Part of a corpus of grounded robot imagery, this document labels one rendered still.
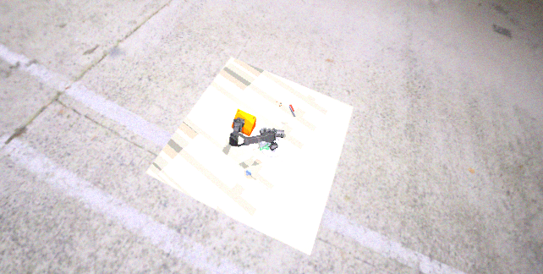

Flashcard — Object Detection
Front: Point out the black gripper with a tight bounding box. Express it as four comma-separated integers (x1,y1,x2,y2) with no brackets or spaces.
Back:
259,127,278,151

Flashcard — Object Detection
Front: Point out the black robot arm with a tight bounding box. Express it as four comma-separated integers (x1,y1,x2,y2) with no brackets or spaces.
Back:
229,118,284,147

